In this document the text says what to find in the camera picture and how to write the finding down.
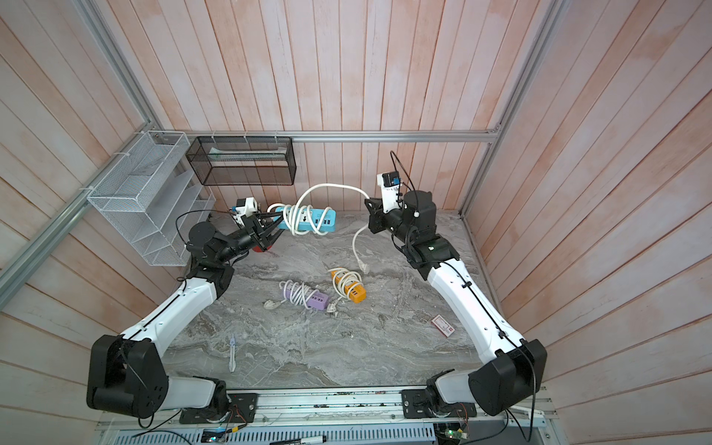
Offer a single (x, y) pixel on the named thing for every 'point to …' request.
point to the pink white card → (440, 324)
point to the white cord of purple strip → (273, 304)
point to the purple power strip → (307, 296)
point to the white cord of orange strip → (338, 290)
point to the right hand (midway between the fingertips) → (366, 198)
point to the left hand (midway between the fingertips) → (288, 221)
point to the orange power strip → (353, 288)
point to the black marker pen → (302, 440)
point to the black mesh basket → (244, 160)
